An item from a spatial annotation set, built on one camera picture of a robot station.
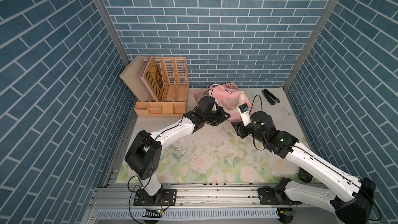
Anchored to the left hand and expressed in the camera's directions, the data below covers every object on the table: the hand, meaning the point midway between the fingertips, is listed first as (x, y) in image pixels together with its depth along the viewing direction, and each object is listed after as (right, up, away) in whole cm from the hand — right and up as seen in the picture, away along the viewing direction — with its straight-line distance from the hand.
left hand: (235, 117), depth 79 cm
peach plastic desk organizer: (-38, +9, +35) cm, 53 cm away
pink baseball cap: (-1, +8, +14) cm, 16 cm away
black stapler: (+33, +9, +33) cm, 48 cm away
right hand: (+1, -1, -5) cm, 5 cm away
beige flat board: (-60, +23, +11) cm, 65 cm away
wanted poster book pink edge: (-49, +24, +16) cm, 57 cm away
